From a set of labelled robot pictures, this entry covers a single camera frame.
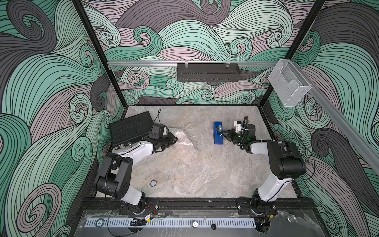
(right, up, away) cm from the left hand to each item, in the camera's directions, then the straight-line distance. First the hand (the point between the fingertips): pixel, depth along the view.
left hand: (176, 138), depth 90 cm
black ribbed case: (-32, +5, +8) cm, 33 cm away
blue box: (+27, -2, +3) cm, 27 cm away
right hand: (+28, +3, +4) cm, 28 cm away
